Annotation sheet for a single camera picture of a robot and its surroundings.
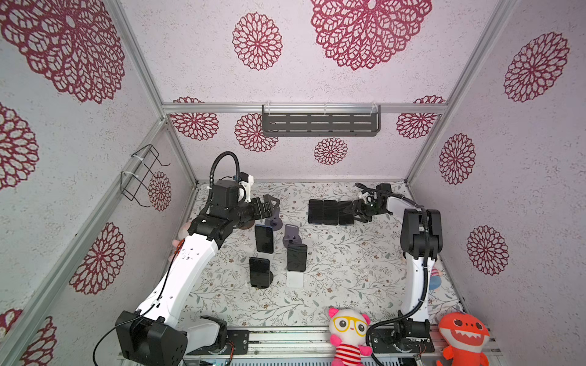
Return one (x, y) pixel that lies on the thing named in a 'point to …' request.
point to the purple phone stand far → (275, 222)
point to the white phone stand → (294, 279)
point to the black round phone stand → (271, 280)
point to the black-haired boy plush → (436, 279)
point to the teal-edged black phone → (345, 213)
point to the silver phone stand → (261, 255)
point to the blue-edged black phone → (265, 241)
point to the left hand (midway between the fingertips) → (268, 207)
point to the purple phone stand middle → (291, 235)
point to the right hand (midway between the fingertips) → (349, 210)
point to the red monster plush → (466, 338)
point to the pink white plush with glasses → (348, 330)
